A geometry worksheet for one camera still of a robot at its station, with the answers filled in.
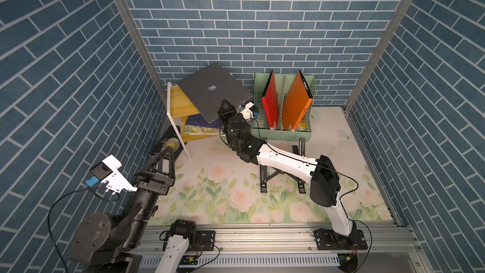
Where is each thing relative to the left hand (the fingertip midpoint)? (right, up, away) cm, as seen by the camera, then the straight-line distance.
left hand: (176, 151), depth 45 cm
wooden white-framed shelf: (-12, +13, +31) cm, 36 cm away
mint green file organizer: (+47, +2, +62) cm, 78 cm away
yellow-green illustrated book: (-8, +4, +44) cm, 45 cm away
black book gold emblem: (-27, -1, +57) cm, 63 cm away
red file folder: (+29, +19, +64) cm, 73 cm away
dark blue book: (-2, +8, +25) cm, 27 cm away
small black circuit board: (-6, -45, +26) cm, 53 cm away
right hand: (+7, +16, +27) cm, 32 cm away
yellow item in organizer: (+49, +7, +67) cm, 83 cm away
